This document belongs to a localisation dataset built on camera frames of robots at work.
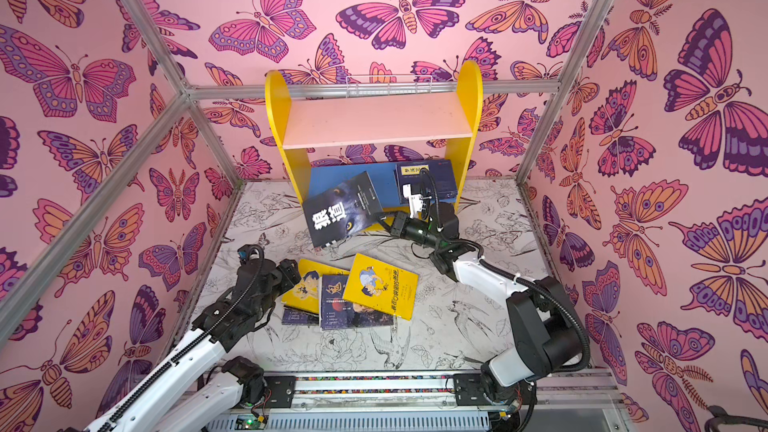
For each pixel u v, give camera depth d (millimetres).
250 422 724
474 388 730
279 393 734
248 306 576
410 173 966
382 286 874
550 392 740
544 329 437
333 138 743
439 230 624
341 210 796
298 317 853
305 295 859
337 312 809
